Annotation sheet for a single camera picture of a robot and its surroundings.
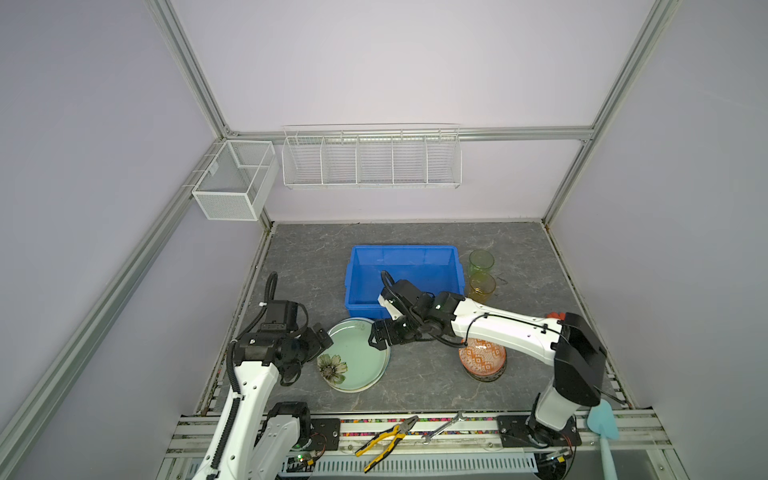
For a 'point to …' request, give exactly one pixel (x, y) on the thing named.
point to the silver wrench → (457, 419)
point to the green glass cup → (480, 261)
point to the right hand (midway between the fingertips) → (380, 342)
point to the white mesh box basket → (235, 183)
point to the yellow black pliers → (397, 434)
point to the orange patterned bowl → (482, 360)
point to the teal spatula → (602, 421)
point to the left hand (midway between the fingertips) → (320, 354)
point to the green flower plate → (351, 364)
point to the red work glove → (554, 314)
